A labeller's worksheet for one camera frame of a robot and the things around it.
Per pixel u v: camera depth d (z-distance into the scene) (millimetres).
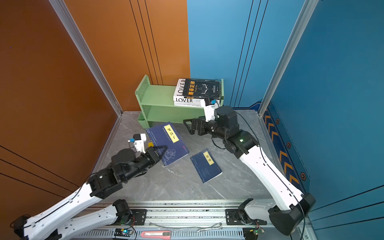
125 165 464
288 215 359
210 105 548
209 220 730
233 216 726
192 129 561
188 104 846
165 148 633
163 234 684
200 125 546
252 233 700
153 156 552
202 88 847
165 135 676
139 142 591
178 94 833
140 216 742
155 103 886
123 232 709
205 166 899
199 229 706
